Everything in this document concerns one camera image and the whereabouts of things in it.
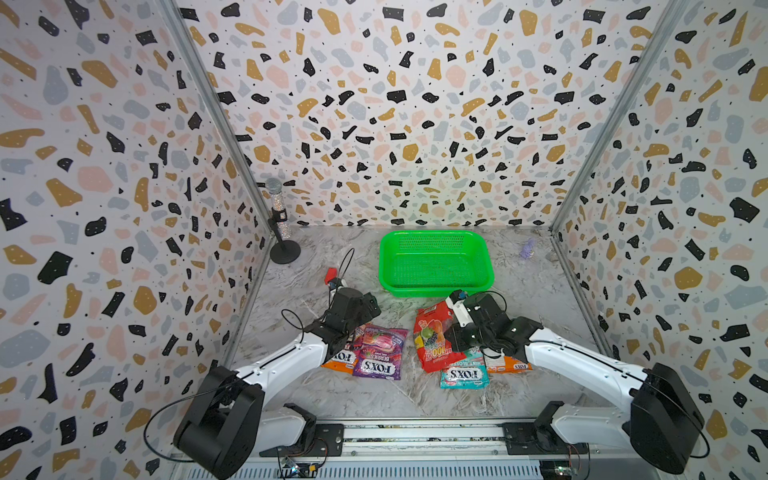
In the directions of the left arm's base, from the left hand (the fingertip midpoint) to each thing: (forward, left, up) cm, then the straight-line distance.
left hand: (369, 303), depth 88 cm
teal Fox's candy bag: (-18, -28, -9) cm, 34 cm away
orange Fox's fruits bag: (-14, +7, -9) cm, 18 cm away
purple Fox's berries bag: (-11, -3, -8) cm, 14 cm away
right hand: (-10, -21, 0) cm, 24 cm away
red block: (+18, +15, -10) cm, 25 cm away
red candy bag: (-5, -18, -3) cm, 19 cm away
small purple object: (+25, -56, -7) cm, 62 cm away
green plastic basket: (+23, -22, -11) cm, 34 cm away
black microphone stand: (+28, +33, -9) cm, 44 cm away
